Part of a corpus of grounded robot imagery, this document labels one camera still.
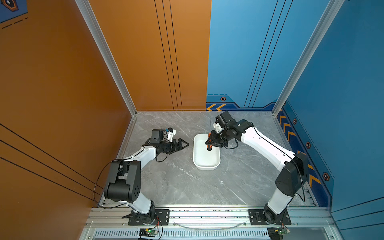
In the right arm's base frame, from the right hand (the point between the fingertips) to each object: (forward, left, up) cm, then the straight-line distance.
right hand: (206, 143), depth 80 cm
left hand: (+4, +13, -8) cm, 16 cm away
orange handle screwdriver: (-3, -2, +1) cm, 4 cm away
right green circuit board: (-37, -35, -19) cm, 55 cm away
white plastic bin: (-1, +1, -16) cm, 16 cm away
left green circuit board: (-38, +30, -20) cm, 52 cm away
